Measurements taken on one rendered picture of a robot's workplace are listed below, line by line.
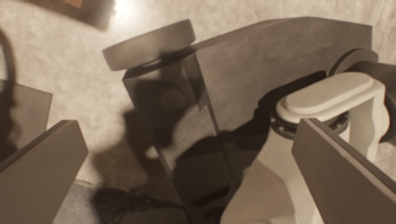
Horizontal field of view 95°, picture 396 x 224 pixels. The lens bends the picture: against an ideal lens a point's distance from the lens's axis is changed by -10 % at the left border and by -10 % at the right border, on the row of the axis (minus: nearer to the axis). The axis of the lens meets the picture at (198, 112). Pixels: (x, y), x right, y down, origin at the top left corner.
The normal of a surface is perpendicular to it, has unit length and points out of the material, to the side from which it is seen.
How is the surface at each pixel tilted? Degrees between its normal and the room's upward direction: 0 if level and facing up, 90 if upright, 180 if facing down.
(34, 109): 0
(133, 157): 0
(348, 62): 0
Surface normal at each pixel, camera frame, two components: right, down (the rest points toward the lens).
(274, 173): -0.29, -0.86
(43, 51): 0.25, 0.36
